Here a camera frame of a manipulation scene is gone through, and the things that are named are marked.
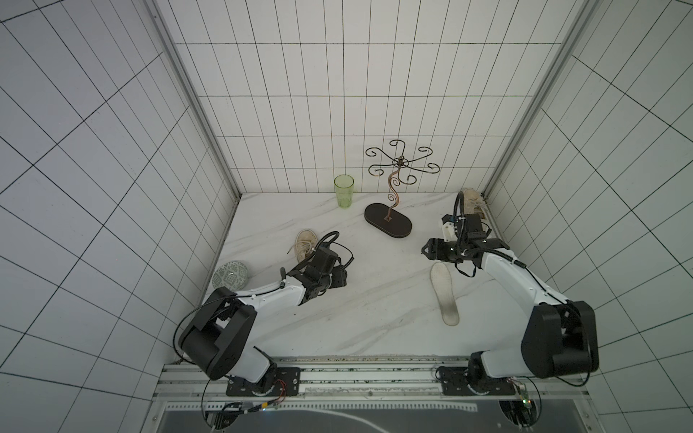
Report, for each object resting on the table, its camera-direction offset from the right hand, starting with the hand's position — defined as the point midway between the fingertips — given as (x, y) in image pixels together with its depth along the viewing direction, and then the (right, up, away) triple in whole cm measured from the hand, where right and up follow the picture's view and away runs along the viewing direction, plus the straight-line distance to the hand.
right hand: (431, 245), depth 89 cm
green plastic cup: (-30, +23, +19) cm, 42 cm away
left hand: (-32, -12, +1) cm, 34 cm away
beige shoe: (+23, +15, +18) cm, 33 cm away
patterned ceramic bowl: (-69, -11, +3) cm, 70 cm away
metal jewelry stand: (-13, +8, +21) cm, 26 cm away
